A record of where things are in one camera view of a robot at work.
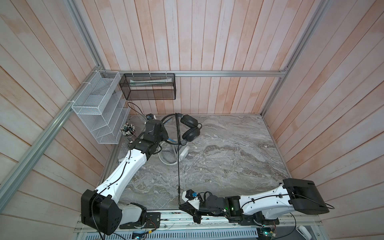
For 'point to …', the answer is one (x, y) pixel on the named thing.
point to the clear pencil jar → (128, 130)
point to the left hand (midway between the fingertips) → (163, 132)
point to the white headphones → (168, 152)
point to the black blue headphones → (191, 133)
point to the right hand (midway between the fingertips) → (181, 209)
